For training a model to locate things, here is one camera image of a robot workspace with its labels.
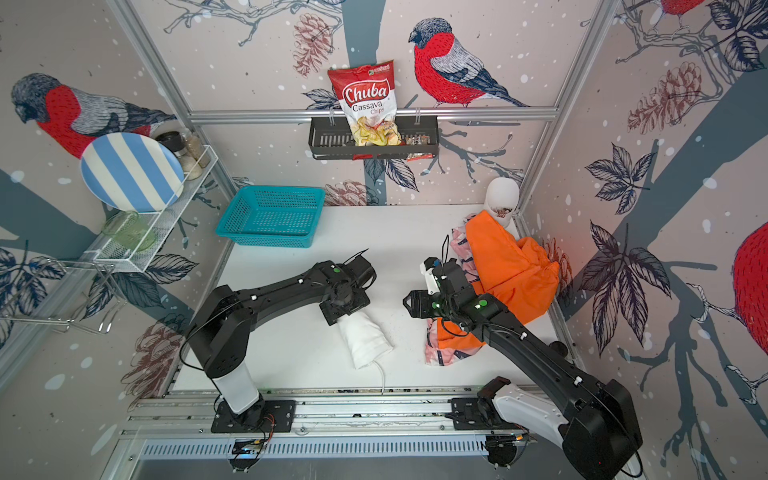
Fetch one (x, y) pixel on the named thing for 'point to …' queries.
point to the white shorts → (365, 342)
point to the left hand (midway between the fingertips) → (361, 305)
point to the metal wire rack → (98, 309)
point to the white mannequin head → (502, 199)
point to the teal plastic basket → (274, 216)
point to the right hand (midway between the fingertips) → (412, 298)
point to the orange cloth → (517, 275)
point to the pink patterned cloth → (435, 354)
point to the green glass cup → (127, 228)
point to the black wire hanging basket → (330, 138)
